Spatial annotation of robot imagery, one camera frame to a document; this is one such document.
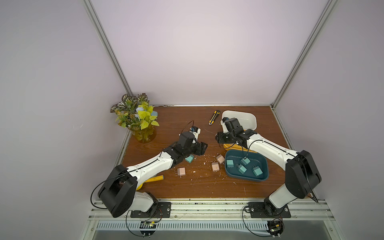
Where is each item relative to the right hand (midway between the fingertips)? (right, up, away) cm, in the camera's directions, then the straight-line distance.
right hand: (219, 133), depth 88 cm
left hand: (-8, -6, -6) cm, 11 cm away
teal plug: (-18, -16, +2) cm, 24 cm away
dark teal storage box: (+14, -18, -2) cm, 23 cm away
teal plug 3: (+16, -17, 0) cm, 23 cm away
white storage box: (+25, +8, +22) cm, 35 cm away
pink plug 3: (-2, -20, -2) cm, 20 cm away
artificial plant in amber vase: (-47, +11, -5) cm, 49 cm away
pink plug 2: (+1, -16, +2) cm, 16 cm away
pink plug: (-22, -22, -4) cm, 31 cm away
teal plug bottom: (+12, -20, -5) cm, 24 cm away
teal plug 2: (+7, -18, 0) cm, 19 cm away
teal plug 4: (+21, -21, -4) cm, 30 cm away
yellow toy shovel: (-35, -25, -4) cm, 43 cm away
